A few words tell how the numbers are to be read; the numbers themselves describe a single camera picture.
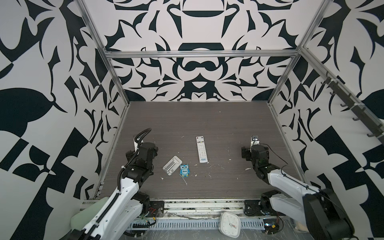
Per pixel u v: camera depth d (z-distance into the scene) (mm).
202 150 927
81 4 715
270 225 713
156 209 733
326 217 407
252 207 744
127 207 590
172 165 865
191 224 649
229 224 675
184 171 850
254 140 767
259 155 665
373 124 554
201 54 944
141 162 603
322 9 742
